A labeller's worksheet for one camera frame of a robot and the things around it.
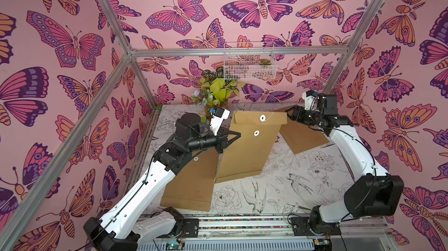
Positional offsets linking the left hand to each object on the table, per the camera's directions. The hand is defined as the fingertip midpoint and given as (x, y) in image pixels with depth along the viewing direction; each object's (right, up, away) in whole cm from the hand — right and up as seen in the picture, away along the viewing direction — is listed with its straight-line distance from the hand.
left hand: (240, 134), depth 61 cm
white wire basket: (+6, +38, +35) cm, 52 cm away
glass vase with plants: (-12, +22, +35) cm, 43 cm away
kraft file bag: (+2, -8, +3) cm, 9 cm away
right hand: (+26, +9, +21) cm, 34 cm away
